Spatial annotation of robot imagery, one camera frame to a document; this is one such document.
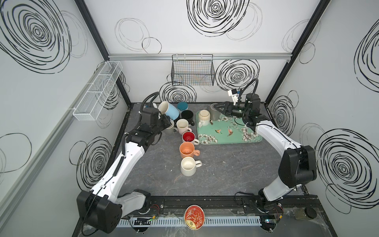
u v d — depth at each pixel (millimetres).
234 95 746
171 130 955
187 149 922
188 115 1031
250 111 658
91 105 884
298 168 450
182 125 993
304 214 650
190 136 947
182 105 1130
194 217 678
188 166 867
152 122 583
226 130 1033
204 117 1013
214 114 1082
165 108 769
